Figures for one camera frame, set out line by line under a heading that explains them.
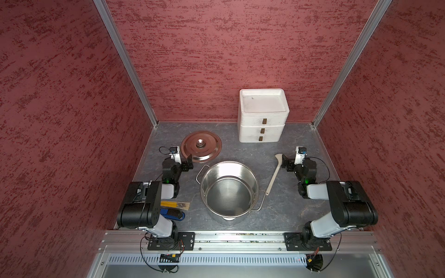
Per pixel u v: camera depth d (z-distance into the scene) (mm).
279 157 970
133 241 757
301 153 800
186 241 740
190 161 855
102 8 710
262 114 929
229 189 901
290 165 836
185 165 836
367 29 772
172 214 778
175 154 794
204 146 1065
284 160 904
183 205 833
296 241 738
